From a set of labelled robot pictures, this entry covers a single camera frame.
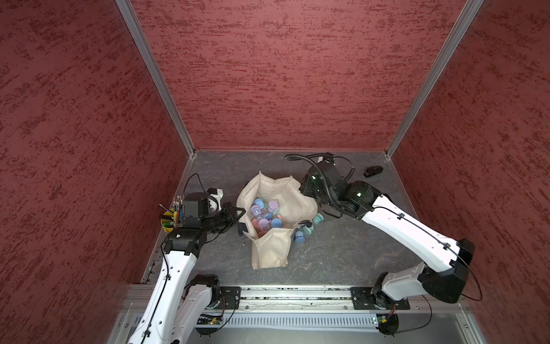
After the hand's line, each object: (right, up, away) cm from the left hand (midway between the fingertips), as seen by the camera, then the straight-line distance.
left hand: (245, 215), depth 73 cm
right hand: (+21, +10, 0) cm, 23 cm away
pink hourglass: (+2, -5, +11) cm, 13 cm away
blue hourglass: (+3, +2, +19) cm, 20 cm away
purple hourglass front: (+9, 0, +17) cm, 19 cm away
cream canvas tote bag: (+9, -15, +6) cm, 18 cm away
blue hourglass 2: (+11, -5, +11) cm, 16 cm away
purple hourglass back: (+2, -1, +14) cm, 14 cm away
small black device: (+62, +16, +38) cm, 74 cm away
